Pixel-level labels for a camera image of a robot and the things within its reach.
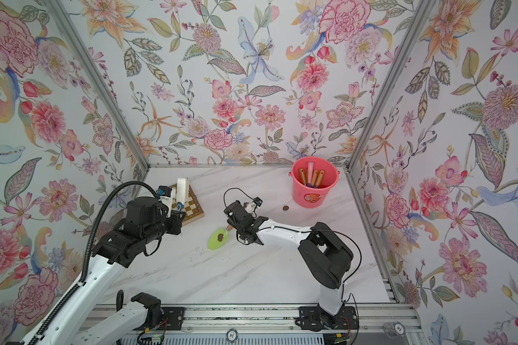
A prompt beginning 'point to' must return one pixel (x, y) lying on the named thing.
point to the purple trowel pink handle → (310, 169)
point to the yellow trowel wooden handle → (301, 170)
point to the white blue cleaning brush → (182, 192)
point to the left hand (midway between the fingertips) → (187, 211)
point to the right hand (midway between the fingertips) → (232, 214)
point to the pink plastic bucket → (310, 196)
